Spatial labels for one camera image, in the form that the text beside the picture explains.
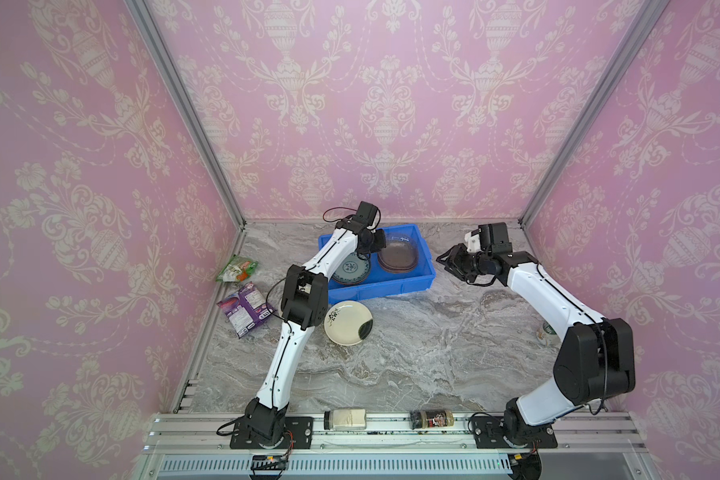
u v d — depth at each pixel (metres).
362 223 0.85
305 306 0.65
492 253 0.68
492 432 0.73
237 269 1.03
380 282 1.02
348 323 0.92
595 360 0.44
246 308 0.95
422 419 0.73
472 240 0.83
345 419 0.74
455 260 0.77
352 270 1.03
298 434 0.74
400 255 1.07
